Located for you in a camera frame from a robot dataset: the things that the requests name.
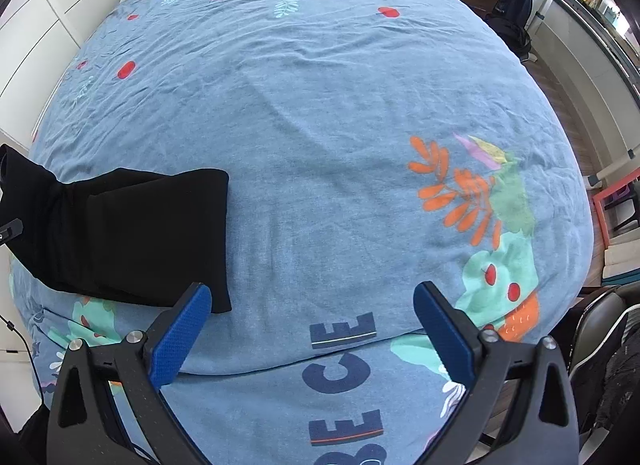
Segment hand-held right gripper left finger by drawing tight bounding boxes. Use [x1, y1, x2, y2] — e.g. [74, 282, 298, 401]
[46, 282, 213, 465]

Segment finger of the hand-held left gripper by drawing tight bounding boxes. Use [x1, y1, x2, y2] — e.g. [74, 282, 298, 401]
[0, 219, 24, 246]

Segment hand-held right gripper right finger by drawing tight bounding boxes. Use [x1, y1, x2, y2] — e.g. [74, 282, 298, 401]
[412, 281, 581, 465]

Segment black pants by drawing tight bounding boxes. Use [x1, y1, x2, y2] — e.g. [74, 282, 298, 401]
[0, 144, 233, 315]

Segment black office chair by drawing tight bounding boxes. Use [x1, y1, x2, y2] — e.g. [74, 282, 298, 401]
[567, 282, 640, 465]

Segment pink stool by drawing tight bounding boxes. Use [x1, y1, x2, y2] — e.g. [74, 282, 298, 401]
[591, 180, 640, 246]

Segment white wardrobe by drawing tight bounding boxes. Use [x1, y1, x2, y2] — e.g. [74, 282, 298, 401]
[0, 0, 123, 146]

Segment blue printed bed cover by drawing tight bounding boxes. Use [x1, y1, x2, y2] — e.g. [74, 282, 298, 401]
[10, 0, 593, 465]

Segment black backpack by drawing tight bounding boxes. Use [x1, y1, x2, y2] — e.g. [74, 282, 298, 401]
[484, 15, 537, 63]

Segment black bag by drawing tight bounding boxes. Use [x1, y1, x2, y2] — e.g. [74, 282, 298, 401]
[492, 0, 534, 28]

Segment desk with metal edge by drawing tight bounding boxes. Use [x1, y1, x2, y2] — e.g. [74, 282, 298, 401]
[515, 0, 640, 111]

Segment thin black cable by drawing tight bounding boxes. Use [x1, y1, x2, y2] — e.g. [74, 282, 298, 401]
[0, 314, 42, 396]

